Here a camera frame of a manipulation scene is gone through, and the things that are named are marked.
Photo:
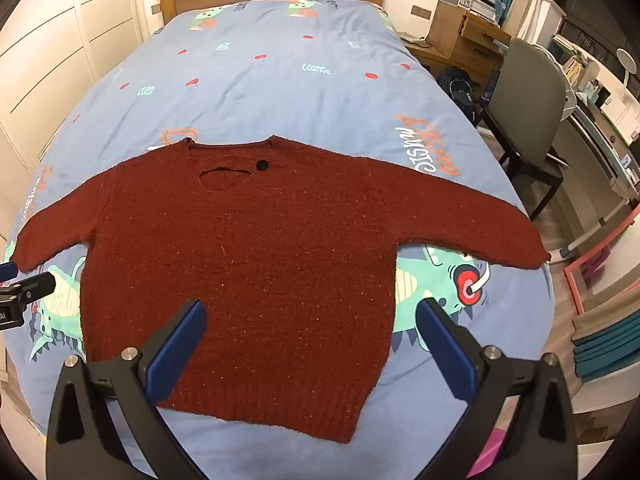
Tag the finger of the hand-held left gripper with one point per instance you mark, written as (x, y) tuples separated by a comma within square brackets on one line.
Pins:
[(7, 271), (30, 287)]

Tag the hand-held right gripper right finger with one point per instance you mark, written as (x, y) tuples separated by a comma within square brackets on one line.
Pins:
[(447, 350)]

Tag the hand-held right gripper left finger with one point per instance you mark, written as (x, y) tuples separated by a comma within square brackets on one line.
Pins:
[(175, 350)]

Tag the dark red knitted sweater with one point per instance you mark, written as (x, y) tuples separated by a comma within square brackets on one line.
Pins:
[(250, 260)]

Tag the pink plastic object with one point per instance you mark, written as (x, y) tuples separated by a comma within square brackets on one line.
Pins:
[(487, 452)]

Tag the stack of teal folded cloths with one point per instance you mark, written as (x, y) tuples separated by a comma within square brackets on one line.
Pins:
[(610, 350)]

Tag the white desk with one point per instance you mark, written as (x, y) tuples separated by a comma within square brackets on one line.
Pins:
[(595, 160)]

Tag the white wardrobe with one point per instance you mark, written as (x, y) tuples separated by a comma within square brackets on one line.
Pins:
[(60, 35)]

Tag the dark backpack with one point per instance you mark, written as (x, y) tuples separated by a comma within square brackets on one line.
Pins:
[(457, 90)]

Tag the grey chair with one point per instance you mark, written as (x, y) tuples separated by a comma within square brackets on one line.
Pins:
[(530, 95)]

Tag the blue printed blanket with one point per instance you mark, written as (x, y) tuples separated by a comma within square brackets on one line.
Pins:
[(300, 85)]

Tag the wooden nightstand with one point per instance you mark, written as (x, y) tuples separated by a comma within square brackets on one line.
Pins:
[(450, 35)]

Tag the white desk lamp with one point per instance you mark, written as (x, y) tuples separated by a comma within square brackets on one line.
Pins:
[(626, 62)]

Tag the pink frame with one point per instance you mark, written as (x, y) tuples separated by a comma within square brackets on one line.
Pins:
[(575, 285)]

